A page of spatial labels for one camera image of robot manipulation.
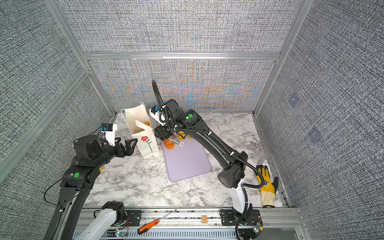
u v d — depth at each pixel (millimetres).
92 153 492
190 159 926
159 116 627
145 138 813
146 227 700
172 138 686
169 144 975
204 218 730
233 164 462
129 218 729
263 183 450
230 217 758
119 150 591
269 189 798
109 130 562
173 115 542
